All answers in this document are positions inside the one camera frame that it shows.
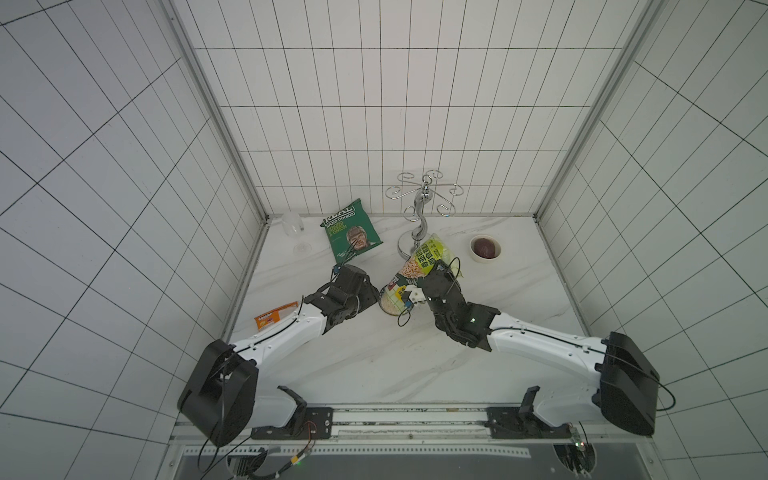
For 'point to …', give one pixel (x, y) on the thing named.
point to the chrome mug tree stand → (409, 242)
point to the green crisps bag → (351, 231)
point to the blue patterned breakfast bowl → (391, 303)
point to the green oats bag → (423, 258)
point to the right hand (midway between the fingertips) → (435, 260)
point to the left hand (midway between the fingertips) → (368, 300)
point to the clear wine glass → (292, 225)
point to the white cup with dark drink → (485, 248)
